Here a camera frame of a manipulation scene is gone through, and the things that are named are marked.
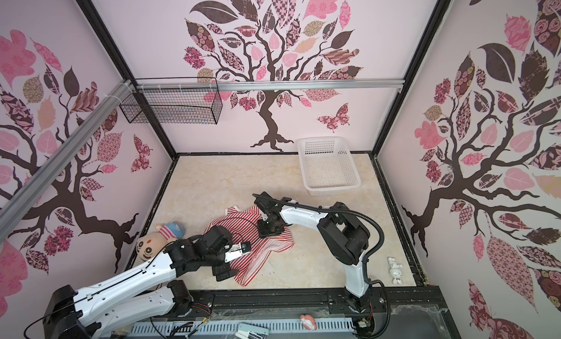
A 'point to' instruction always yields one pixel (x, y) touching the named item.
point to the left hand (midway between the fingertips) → (231, 259)
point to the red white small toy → (308, 322)
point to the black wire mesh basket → (174, 100)
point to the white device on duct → (250, 331)
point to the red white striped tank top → (243, 223)
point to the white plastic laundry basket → (327, 165)
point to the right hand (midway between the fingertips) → (261, 233)
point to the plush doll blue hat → (152, 244)
